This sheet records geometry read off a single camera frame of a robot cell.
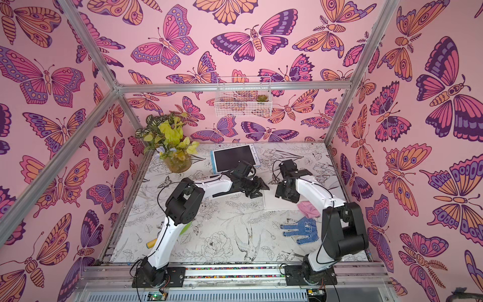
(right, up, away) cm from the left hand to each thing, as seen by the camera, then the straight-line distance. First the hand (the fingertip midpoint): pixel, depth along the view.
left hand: (270, 191), depth 94 cm
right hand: (+6, -1, -5) cm, 8 cm away
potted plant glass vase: (-53, +29, -1) cm, 60 cm away
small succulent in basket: (-4, +46, -1) cm, 47 cm away
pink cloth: (+18, -8, -4) cm, 20 cm away
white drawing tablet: (+2, -6, +1) cm, 6 cm away
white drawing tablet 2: (-24, +4, -27) cm, 36 cm away
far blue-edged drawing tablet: (-26, +15, +19) cm, 36 cm away
